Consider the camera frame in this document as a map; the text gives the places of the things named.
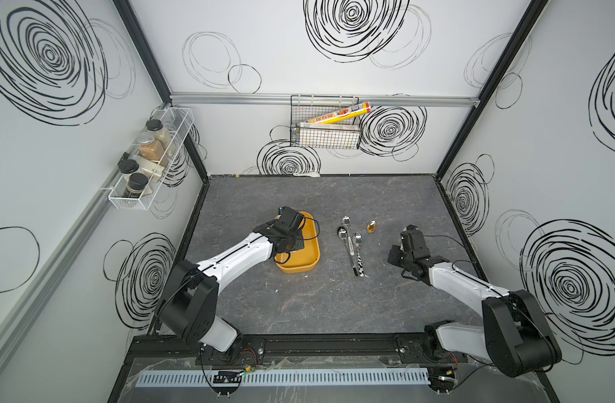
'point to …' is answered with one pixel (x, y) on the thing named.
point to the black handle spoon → (342, 234)
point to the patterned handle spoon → (358, 238)
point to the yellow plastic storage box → (305, 260)
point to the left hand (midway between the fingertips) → (296, 239)
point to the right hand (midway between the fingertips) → (395, 252)
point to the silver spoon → (346, 222)
